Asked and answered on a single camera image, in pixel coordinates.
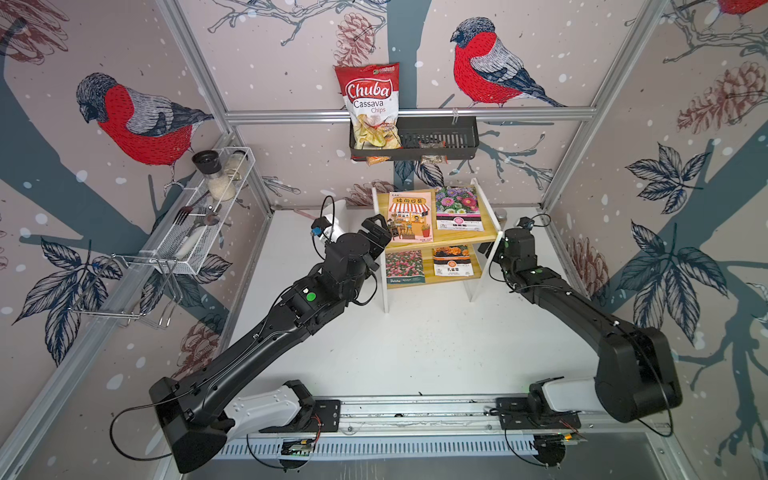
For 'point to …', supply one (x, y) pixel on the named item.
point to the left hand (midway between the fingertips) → (385, 221)
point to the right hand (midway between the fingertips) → (494, 238)
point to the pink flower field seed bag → (404, 267)
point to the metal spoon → (213, 218)
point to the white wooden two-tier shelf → (437, 235)
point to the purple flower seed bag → (457, 209)
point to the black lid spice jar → (219, 184)
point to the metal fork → (183, 213)
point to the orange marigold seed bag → (452, 261)
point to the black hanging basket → (427, 139)
